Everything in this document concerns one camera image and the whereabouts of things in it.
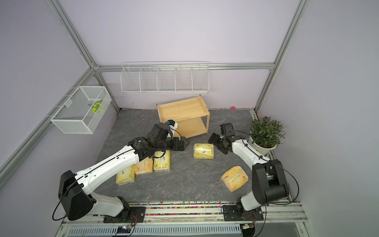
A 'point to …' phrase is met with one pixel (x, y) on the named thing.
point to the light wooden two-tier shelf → (191, 115)
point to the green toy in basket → (97, 107)
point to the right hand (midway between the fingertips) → (212, 142)
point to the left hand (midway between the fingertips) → (183, 143)
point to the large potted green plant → (266, 134)
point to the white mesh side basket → (81, 110)
